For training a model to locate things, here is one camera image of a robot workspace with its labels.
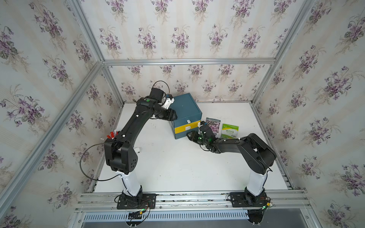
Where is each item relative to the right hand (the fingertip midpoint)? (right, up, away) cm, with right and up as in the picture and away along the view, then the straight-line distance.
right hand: (189, 135), depth 94 cm
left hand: (-10, +12, -10) cm, 19 cm away
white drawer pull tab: (-1, +10, -9) cm, 13 cm away
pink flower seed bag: (+19, +7, +11) cm, 23 cm away
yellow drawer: (-4, +6, -5) cm, 9 cm away
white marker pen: (-33, -9, -4) cm, 35 cm away
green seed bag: (+30, +2, +7) cm, 31 cm away
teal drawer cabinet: (0, +14, -12) cm, 18 cm away
